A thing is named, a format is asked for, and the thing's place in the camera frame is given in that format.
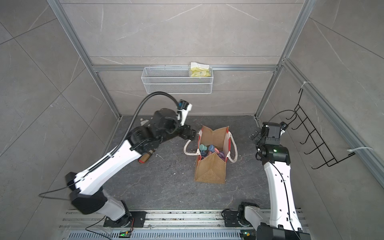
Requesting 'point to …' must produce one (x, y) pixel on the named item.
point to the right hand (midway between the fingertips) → (266, 137)
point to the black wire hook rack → (322, 151)
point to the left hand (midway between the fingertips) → (196, 120)
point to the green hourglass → (202, 148)
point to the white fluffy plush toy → (143, 122)
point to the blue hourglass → (211, 148)
